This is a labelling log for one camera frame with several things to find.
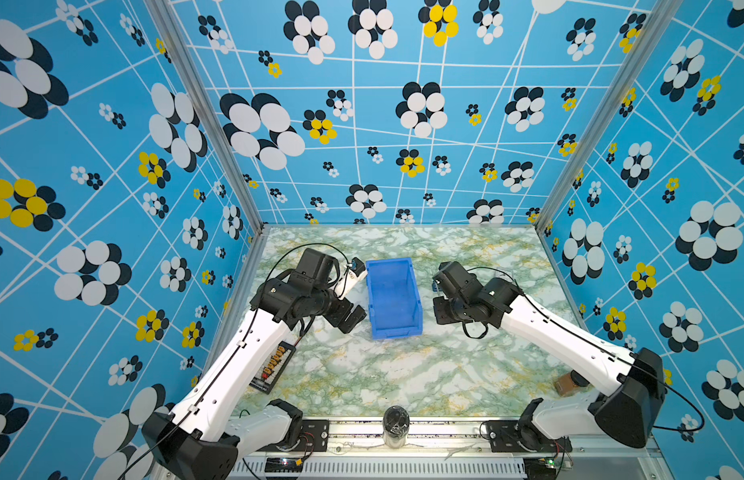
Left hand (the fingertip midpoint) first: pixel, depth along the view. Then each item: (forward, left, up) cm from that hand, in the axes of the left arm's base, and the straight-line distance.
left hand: (352, 301), depth 73 cm
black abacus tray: (-9, +24, -21) cm, 33 cm away
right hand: (+1, -23, -7) cm, 24 cm away
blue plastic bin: (+14, -12, -22) cm, 28 cm away
